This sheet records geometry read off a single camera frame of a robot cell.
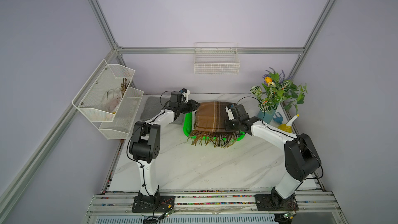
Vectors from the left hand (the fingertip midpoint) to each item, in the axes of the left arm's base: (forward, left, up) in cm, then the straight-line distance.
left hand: (198, 105), depth 96 cm
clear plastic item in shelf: (-10, +44, +16) cm, 48 cm away
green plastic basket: (-10, +6, -6) cm, 13 cm away
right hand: (-11, -17, -5) cm, 21 cm away
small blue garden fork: (-2, -55, -12) cm, 56 cm away
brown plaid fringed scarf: (-11, -7, -4) cm, 14 cm away
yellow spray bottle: (-15, -52, -2) cm, 55 cm away
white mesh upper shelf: (-9, +49, +18) cm, 53 cm away
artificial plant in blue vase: (-7, -40, +21) cm, 45 cm away
